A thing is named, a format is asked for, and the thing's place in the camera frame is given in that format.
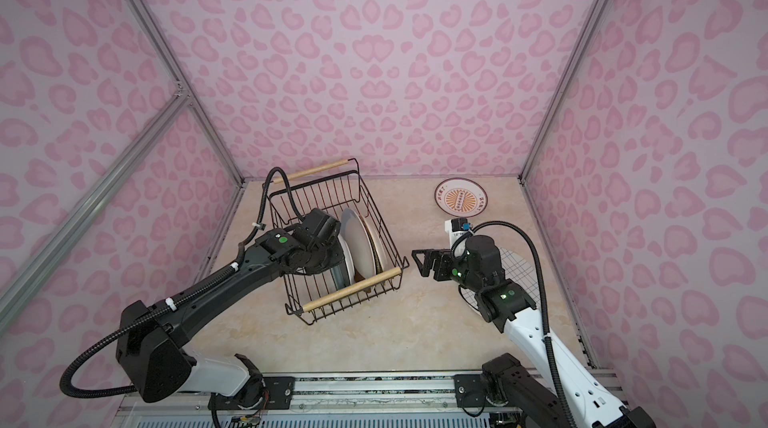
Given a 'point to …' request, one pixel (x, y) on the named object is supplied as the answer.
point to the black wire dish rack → (334, 187)
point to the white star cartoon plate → (378, 262)
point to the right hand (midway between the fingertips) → (426, 252)
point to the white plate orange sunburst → (461, 197)
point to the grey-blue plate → (342, 276)
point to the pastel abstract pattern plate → (361, 243)
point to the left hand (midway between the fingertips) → (345, 251)
